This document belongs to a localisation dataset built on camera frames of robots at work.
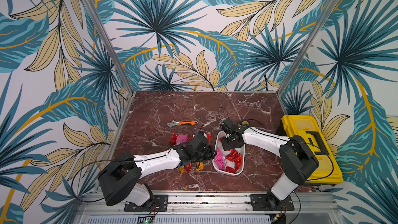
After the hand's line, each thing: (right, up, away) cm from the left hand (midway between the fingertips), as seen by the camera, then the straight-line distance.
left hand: (214, 156), depth 81 cm
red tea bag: (-24, +6, +11) cm, 27 cm away
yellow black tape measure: (+22, +16, +20) cm, 33 cm away
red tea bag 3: (-2, +7, +16) cm, 17 cm away
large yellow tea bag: (-8, -5, -1) cm, 9 cm away
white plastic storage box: (+4, +9, +9) cm, 14 cm away
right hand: (+9, +4, +10) cm, 14 cm away
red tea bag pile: (+11, -1, +5) cm, 13 cm away
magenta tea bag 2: (+3, -3, +3) cm, 5 cm away
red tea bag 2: (-14, -5, 0) cm, 15 cm away
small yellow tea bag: (-17, -7, 0) cm, 19 cm away
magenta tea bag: (-18, +7, +12) cm, 23 cm away
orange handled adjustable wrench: (-24, +15, +20) cm, 35 cm away
